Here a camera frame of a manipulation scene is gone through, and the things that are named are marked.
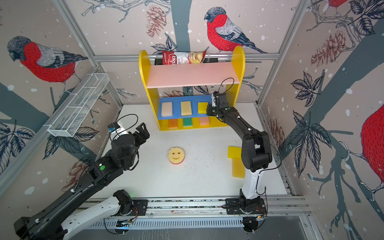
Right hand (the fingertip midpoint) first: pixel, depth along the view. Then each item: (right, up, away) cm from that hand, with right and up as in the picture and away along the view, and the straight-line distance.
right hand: (206, 110), depth 95 cm
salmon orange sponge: (-1, -7, +11) cm, 13 cm away
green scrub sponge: (-13, -8, +12) cm, 19 cm away
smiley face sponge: (-19, -28, -5) cm, 34 cm away
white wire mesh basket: (-69, -4, -22) cm, 72 cm away
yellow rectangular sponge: (+18, -35, -9) cm, 41 cm away
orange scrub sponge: (-24, -9, +11) cm, 28 cm away
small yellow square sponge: (-3, +2, +2) cm, 4 cm away
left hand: (-34, -9, -27) cm, 44 cm away
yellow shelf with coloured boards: (-19, +17, +23) cm, 34 cm away
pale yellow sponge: (-14, +1, +3) cm, 14 cm away
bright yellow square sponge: (+18, -27, +2) cm, 33 cm away
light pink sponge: (-27, +1, +2) cm, 27 cm away
